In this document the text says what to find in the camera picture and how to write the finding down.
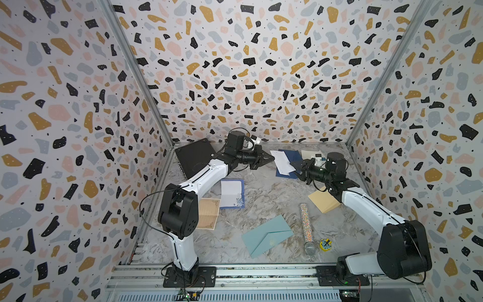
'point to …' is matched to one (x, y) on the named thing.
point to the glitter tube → (310, 246)
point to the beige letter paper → (209, 209)
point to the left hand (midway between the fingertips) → (277, 158)
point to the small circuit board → (190, 296)
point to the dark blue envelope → (293, 156)
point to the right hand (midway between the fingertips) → (290, 165)
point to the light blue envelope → (266, 236)
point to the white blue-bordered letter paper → (232, 194)
